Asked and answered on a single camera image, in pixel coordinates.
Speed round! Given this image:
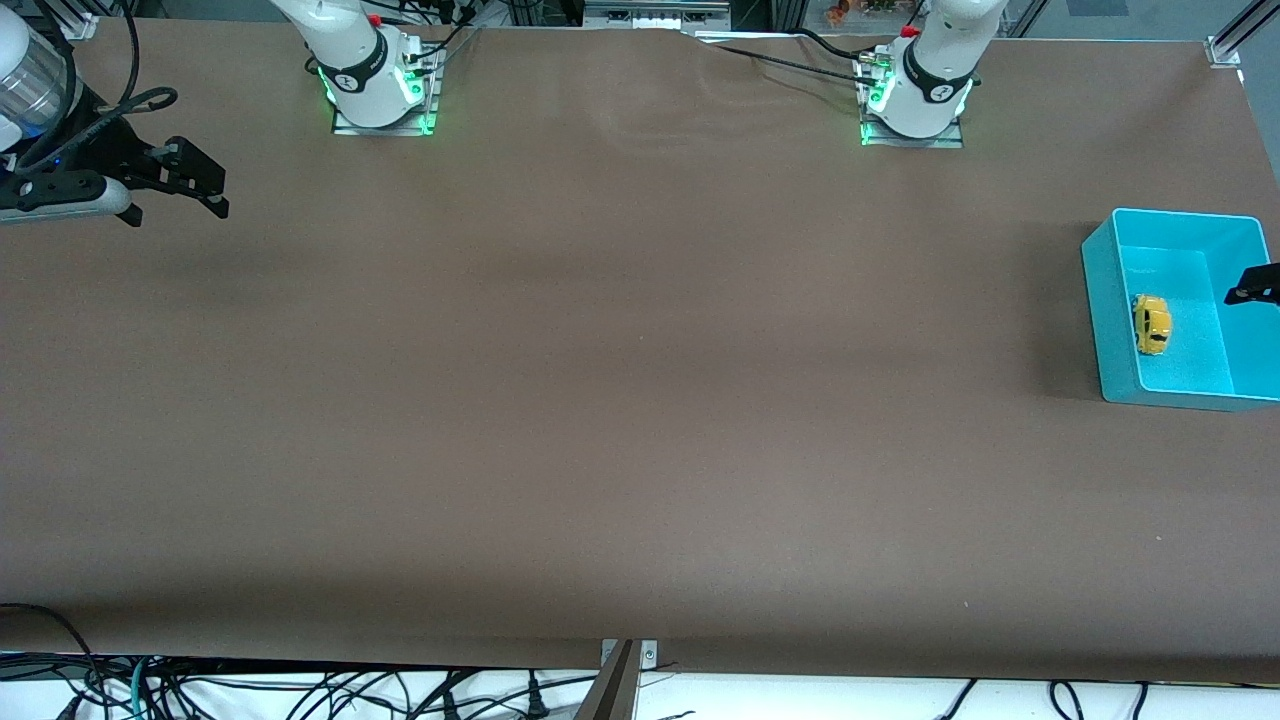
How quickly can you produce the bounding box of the dark grey strut bar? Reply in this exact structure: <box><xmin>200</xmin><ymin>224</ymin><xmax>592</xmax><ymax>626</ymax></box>
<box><xmin>573</xmin><ymin>640</ymin><xmax>642</xmax><ymax>720</ymax></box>

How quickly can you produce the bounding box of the teal plastic storage bin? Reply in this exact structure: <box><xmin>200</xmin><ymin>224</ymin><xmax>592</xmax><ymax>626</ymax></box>
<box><xmin>1081</xmin><ymin>208</ymin><xmax>1280</xmax><ymax>413</ymax></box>

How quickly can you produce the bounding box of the brown table cover mat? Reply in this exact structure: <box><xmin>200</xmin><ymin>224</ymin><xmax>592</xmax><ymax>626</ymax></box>
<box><xmin>0</xmin><ymin>16</ymin><xmax>1280</xmax><ymax>687</ymax></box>

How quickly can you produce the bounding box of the yellow beetle toy car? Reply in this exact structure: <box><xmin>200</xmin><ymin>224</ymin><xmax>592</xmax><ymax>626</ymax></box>
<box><xmin>1132</xmin><ymin>294</ymin><xmax>1174</xmax><ymax>357</ymax></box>

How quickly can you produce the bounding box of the black base cable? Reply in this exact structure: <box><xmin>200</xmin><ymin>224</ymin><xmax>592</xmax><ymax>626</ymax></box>
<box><xmin>796</xmin><ymin>26</ymin><xmax>873</xmax><ymax>59</ymax></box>
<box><xmin>408</xmin><ymin>0</ymin><xmax>483</xmax><ymax>63</ymax></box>
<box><xmin>690</xmin><ymin>35</ymin><xmax>883</xmax><ymax>89</ymax></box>

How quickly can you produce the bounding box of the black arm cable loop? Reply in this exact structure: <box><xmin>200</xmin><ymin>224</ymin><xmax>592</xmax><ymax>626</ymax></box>
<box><xmin>18</xmin><ymin>0</ymin><xmax>180</xmax><ymax>173</ymax></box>

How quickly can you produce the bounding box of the grey power strip box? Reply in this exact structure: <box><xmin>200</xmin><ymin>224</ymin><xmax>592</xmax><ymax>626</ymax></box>
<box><xmin>582</xmin><ymin>0</ymin><xmax>733</xmax><ymax>32</ymax></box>

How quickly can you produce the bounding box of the aluminium frame profile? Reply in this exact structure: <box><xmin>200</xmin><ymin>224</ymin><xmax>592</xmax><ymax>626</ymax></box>
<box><xmin>1214</xmin><ymin>0</ymin><xmax>1280</xmax><ymax>53</ymax></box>

